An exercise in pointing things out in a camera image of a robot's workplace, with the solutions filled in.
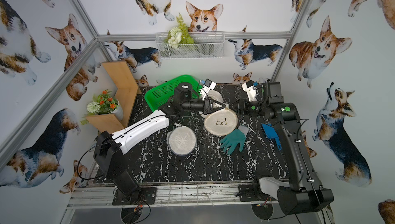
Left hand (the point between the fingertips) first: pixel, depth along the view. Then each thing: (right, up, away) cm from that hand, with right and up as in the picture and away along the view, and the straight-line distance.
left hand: (223, 102), depth 67 cm
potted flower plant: (-62, -1, +15) cm, 64 cm away
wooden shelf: (-64, +16, +35) cm, 75 cm away
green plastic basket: (-42, +4, +47) cm, 63 cm away
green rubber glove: (+11, -21, +26) cm, 35 cm away
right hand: (+6, 0, 0) cm, 6 cm away
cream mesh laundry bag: (0, -9, +3) cm, 10 cm away
